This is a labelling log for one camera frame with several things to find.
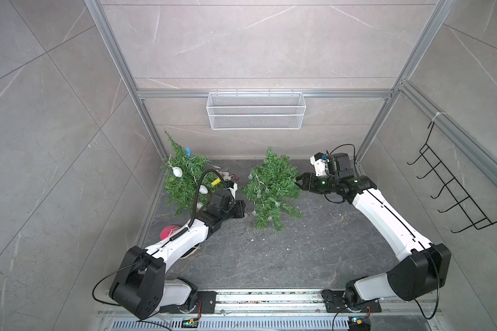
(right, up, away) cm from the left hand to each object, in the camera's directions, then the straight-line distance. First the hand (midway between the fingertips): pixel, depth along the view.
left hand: (248, 202), depth 85 cm
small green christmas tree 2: (+10, +7, -15) cm, 19 cm away
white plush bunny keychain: (-13, +11, +25) cm, 30 cm away
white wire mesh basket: (+3, +43, +16) cm, 46 cm away
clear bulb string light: (+4, +3, -7) cm, 9 cm away
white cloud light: (-25, +12, -12) cm, 31 cm away
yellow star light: (-13, +8, -1) cm, 16 cm away
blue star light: (-24, +21, -5) cm, 32 cm away
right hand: (+21, +9, -5) cm, 24 cm away
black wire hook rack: (+70, 0, -23) cm, 74 cm away
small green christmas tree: (-25, +13, -9) cm, 29 cm away
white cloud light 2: (-18, +6, -6) cm, 19 cm away
